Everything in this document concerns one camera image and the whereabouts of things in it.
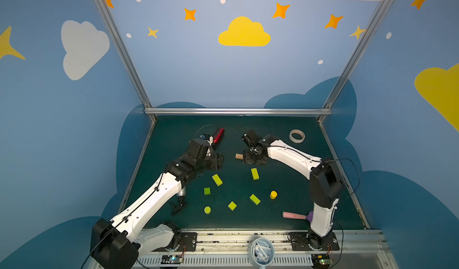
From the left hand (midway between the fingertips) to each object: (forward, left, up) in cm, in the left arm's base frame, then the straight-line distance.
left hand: (220, 157), depth 78 cm
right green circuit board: (-36, -42, -21) cm, 59 cm away
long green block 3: (-11, -17, -20) cm, 28 cm away
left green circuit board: (-36, +19, -20) cm, 45 cm away
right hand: (+6, -15, -11) cm, 20 cm away
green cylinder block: (-17, +6, -19) cm, 26 cm away
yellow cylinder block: (-10, -26, -18) cm, 33 cm away
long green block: (-1, +2, -20) cm, 20 cm away
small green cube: (-7, +7, -20) cm, 22 cm away
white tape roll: (+32, -48, -19) cm, 61 cm away
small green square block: (-15, -6, -20) cm, 25 cm away
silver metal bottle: (-10, +19, -18) cm, 28 cm away
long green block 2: (+2, -18, -20) cm, 27 cm away
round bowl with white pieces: (-33, -18, -19) cm, 42 cm away
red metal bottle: (+28, +3, -17) cm, 33 cm away
